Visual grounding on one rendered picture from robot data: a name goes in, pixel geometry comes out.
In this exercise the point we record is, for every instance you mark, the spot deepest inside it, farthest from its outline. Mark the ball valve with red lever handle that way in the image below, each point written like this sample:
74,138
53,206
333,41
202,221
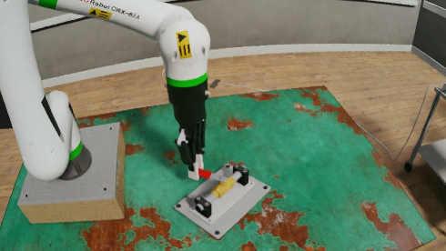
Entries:
222,192

